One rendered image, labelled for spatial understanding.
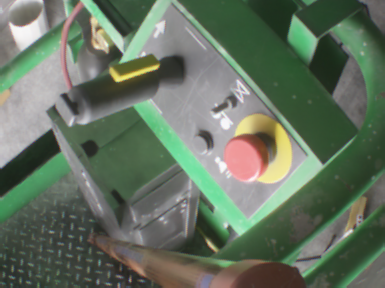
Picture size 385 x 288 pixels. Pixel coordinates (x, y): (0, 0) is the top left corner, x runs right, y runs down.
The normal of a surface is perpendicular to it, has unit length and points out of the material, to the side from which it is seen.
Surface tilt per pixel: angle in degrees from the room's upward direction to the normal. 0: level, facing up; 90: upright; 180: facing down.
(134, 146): 0
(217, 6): 0
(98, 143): 0
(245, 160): 58
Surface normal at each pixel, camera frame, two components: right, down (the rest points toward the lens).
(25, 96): 0.04, -0.37
